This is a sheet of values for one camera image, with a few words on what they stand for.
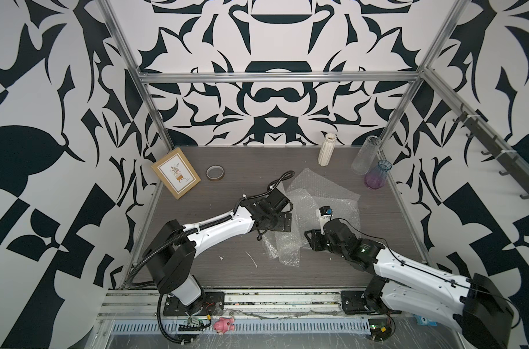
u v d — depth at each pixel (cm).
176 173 98
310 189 102
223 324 69
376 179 99
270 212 64
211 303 73
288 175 69
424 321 70
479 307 41
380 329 71
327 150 104
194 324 69
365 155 101
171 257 43
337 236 62
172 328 70
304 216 93
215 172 110
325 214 73
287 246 85
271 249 85
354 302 74
